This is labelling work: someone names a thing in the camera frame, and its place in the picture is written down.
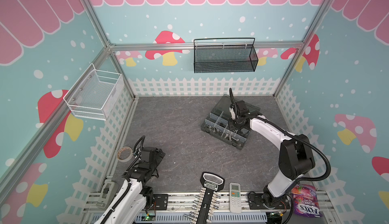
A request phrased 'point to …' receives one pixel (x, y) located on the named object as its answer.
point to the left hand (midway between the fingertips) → (159, 158)
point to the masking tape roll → (124, 153)
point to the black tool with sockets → (206, 201)
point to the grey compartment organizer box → (216, 123)
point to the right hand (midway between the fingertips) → (231, 124)
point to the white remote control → (235, 198)
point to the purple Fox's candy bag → (305, 200)
